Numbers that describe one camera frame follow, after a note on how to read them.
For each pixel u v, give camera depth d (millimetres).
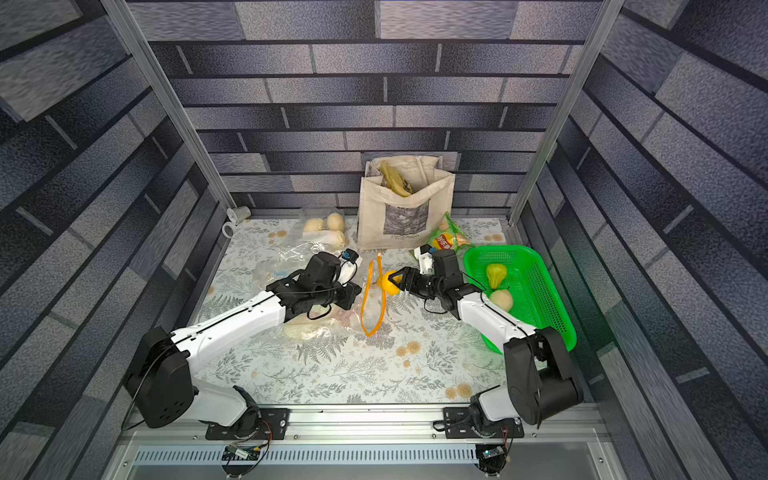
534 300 947
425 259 800
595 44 740
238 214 1150
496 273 974
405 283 775
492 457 717
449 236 972
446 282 683
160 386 426
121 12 685
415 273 765
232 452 713
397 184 947
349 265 728
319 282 625
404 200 879
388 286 830
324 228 1112
